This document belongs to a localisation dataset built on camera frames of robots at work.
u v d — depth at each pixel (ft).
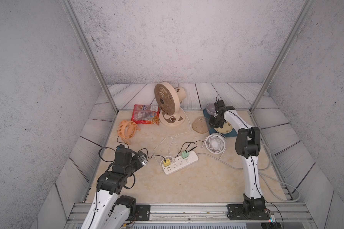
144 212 2.39
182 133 3.46
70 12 2.35
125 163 1.87
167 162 2.78
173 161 2.87
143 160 2.24
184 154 2.86
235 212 2.37
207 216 2.38
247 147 2.11
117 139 3.31
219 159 3.02
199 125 3.58
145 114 3.65
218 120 2.99
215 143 2.96
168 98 3.04
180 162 2.92
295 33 2.58
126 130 3.19
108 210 1.52
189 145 2.89
